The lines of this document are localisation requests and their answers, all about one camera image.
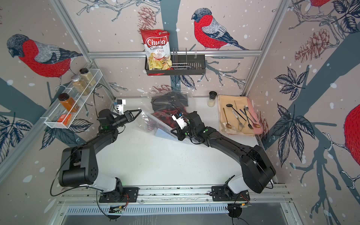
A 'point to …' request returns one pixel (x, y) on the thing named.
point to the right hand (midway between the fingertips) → (172, 130)
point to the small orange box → (68, 120)
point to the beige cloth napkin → (238, 102)
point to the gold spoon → (228, 125)
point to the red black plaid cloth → (164, 116)
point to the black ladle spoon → (230, 105)
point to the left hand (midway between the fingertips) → (142, 108)
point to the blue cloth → (160, 132)
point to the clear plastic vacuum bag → (146, 106)
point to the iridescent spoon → (257, 125)
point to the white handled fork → (235, 115)
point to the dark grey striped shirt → (168, 101)
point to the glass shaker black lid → (212, 94)
